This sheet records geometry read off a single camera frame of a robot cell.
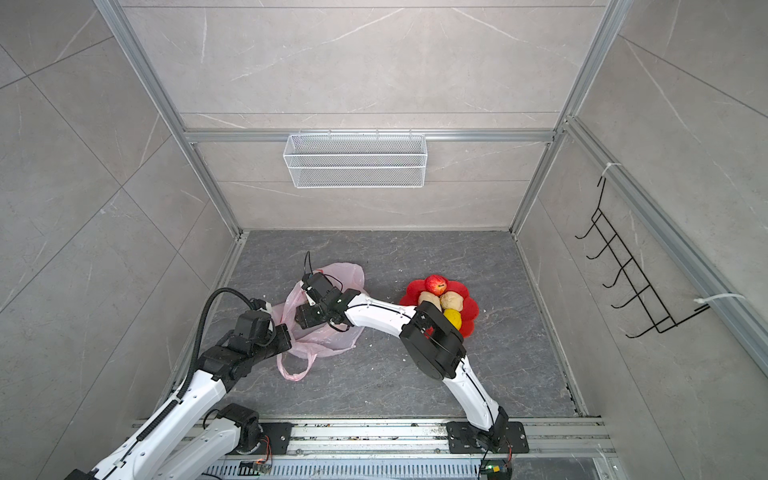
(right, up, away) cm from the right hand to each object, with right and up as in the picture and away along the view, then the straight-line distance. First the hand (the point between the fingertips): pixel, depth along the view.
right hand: (305, 314), depth 89 cm
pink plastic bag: (+4, -8, +1) cm, 9 cm away
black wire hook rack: (+82, +9, -25) cm, 86 cm away
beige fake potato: (+39, +4, +6) cm, 40 cm away
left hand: (-2, -2, -7) cm, 8 cm away
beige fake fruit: (+46, +3, +5) cm, 46 cm away
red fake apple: (+41, +9, +6) cm, 42 cm away
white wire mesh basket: (+14, +50, +11) cm, 53 cm away
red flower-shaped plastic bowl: (+52, +1, +7) cm, 53 cm away
